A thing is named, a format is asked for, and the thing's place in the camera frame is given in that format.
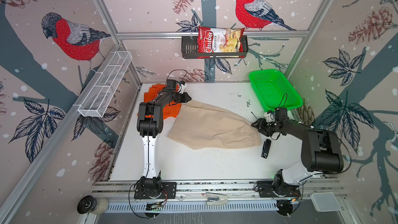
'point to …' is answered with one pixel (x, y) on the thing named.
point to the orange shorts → (169, 110)
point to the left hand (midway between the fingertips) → (189, 97)
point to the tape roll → (90, 205)
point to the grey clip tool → (214, 198)
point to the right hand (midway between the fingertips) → (254, 128)
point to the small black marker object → (266, 148)
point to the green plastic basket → (274, 90)
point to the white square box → (325, 201)
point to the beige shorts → (200, 126)
